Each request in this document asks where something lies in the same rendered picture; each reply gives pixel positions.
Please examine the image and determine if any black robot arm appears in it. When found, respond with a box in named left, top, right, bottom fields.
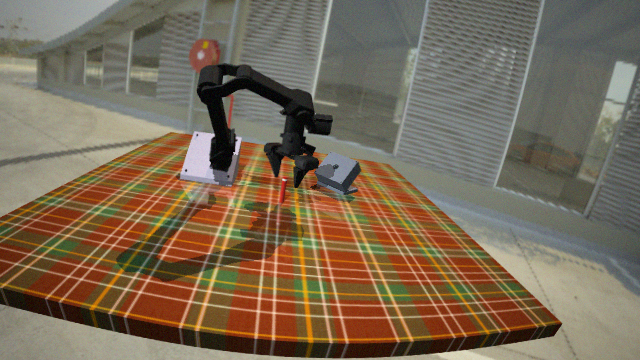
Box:
left=197, top=63, right=333, bottom=172

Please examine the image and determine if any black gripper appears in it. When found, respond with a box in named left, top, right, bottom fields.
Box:
left=264, top=130, right=319, bottom=188

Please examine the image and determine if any dark grey sloped panel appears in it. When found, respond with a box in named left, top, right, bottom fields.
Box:
left=314, top=151, right=362, bottom=195

